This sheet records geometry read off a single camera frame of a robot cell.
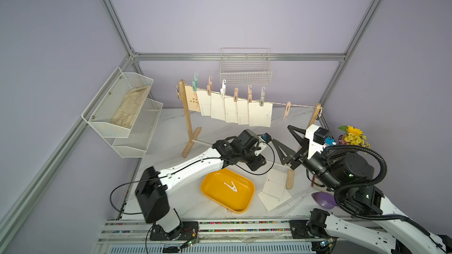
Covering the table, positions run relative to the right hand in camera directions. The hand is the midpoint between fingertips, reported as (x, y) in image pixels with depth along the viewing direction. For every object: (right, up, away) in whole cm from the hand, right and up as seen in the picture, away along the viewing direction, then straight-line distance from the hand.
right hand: (280, 136), depth 55 cm
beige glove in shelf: (-63, +8, +22) cm, 67 cm away
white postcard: (-21, +9, +18) cm, 29 cm away
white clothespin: (-15, -27, +29) cm, 43 cm away
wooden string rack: (-39, -1, +51) cm, 65 cm away
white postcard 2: (+6, -26, +31) cm, 41 cm away
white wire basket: (-8, +35, +38) cm, 53 cm away
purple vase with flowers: (+37, -2, +20) cm, 42 cm away
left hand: (-3, -13, +20) cm, 24 cm away
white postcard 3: (+3, -33, +27) cm, 43 cm away
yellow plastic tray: (-16, -28, +29) cm, 44 cm away
